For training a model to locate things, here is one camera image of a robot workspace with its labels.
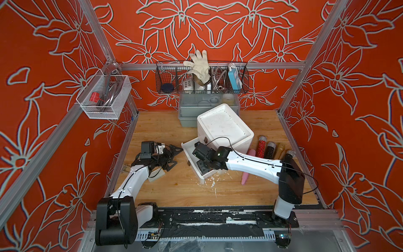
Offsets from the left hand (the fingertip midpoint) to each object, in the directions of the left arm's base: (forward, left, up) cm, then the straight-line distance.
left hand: (180, 154), depth 82 cm
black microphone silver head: (+14, -54, -8) cm, 57 cm away
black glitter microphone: (+9, -65, -9) cm, 66 cm away
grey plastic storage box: (+32, -4, +7) cm, 33 cm away
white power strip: (+38, -1, +18) cm, 43 cm away
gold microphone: (+14, -60, -9) cm, 62 cm away
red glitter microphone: (+16, -49, -9) cm, 53 cm away
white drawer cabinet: (+11, -21, +11) cm, 26 cm away
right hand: (-5, -11, -1) cm, 12 cm away
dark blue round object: (+41, +13, +14) cm, 45 cm away
